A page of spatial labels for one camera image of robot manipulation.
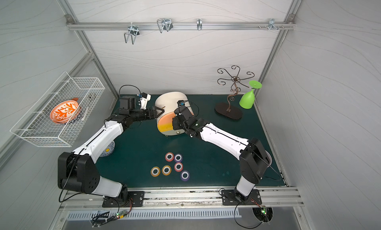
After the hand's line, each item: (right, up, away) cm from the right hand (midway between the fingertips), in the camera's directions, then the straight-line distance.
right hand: (175, 118), depth 82 cm
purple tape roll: (+3, -25, +5) cm, 25 cm away
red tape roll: (-5, -24, +7) cm, 25 cm away
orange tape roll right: (-5, -29, +1) cm, 30 cm away
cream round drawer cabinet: (-5, +10, +7) cm, 13 cm away
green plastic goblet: (+43, +10, +6) cm, 44 cm away
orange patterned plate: (-49, +4, -15) cm, 51 cm away
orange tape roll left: (-11, -30, +1) cm, 32 cm away
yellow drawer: (-6, -5, +4) cm, 9 cm away
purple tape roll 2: (+6, -32, -1) cm, 32 cm away
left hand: (-8, +4, 0) cm, 9 cm away
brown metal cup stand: (+34, +5, +30) cm, 46 cm away
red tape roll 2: (+2, -28, +2) cm, 29 cm away
